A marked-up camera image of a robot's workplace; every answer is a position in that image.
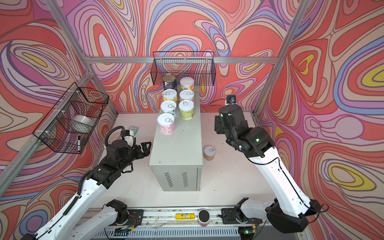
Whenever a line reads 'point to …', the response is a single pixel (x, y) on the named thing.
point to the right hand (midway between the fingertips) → (226, 121)
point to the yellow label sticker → (185, 216)
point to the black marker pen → (79, 146)
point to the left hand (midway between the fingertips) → (146, 143)
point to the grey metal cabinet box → (176, 159)
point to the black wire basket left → (69, 125)
